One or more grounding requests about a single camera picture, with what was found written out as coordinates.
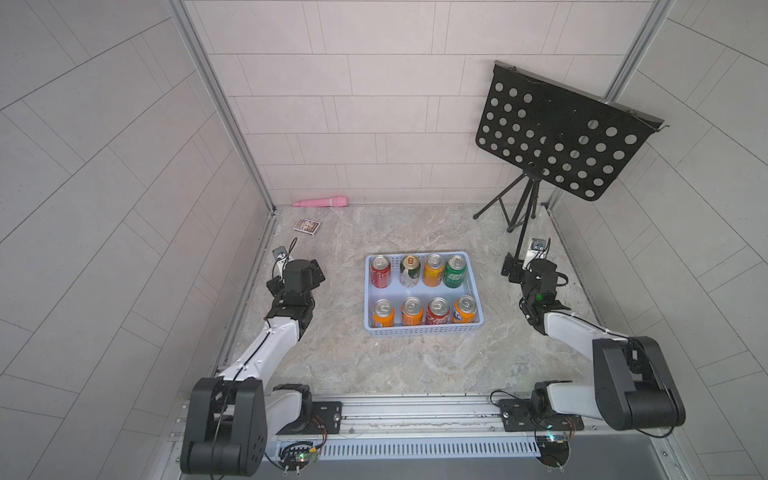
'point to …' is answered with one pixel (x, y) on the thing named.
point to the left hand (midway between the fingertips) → (302, 262)
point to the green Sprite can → (454, 271)
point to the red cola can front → (437, 311)
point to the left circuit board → (295, 455)
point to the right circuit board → (554, 449)
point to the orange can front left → (383, 314)
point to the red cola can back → (380, 271)
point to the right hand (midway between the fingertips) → (522, 252)
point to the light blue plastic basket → (420, 293)
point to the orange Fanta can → (464, 309)
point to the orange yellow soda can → (433, 270)
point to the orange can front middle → (412, 312)
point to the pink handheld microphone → (337, 201)
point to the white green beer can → (410, 271)
